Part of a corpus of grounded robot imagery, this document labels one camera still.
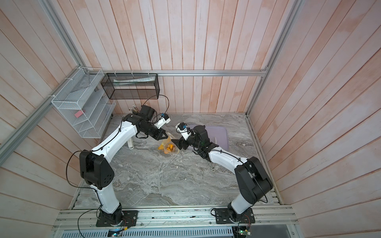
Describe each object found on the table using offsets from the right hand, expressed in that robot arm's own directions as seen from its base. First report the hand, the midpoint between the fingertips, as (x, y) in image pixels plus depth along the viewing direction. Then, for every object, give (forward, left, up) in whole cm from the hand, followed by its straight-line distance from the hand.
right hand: (176, 134), depth 85 cm
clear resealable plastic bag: (-3, +5, -2) cm, 6 cm away
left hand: (-3, +6, 0) cm, 7 cm away
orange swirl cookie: (-2, +10, -11) cm, 15 cm away
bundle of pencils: (+25, +33, -5) cm, 42 cm away
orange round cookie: (-2, +4, -12) cm, 13 cm away
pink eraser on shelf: (+6, +56, +10) cm, 57 cm away
